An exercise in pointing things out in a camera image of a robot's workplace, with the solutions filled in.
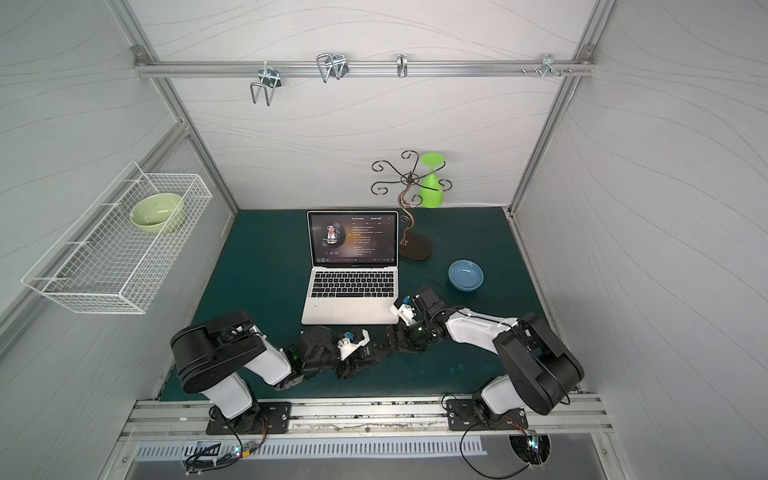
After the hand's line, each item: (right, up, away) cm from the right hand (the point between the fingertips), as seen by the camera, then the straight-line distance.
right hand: (389, 346), depth 83 cm
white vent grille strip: (-24, -19, -13) cm, 34 cm away
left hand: (-5, -2, 0) cm, 6 cm away
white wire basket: (-63, +28, -15) cm, 71 cm away
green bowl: (-59, +37, -10) cm, 70 cm away
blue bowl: (+26, +18, +16) cm, 35 cm away
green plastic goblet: (+14, +44, +14) cm, 48 cm away
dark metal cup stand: (+9, +27, +24) cm, 37 cm away
